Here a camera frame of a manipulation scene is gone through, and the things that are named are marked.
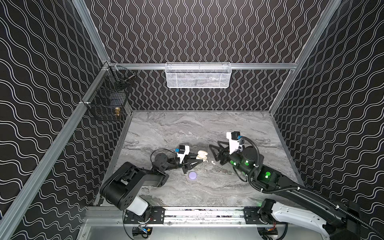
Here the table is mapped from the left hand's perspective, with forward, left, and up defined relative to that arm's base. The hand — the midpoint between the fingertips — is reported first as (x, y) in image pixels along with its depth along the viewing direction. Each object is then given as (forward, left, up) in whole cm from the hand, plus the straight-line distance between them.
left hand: (205, 161), depth 71 cm
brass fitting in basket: (+24, +48, +10) cm, 55 cm away
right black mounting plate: (-18, -23, -22) cm, 37 cm away
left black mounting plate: (-20, +23, -21) cm, 37 cm away
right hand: (+5, -3, +7) cm, 9 cm away
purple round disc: (+2, +7, -20) cm, 21 cm away
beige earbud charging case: (+3, +2, 0) cm, 3 cm away
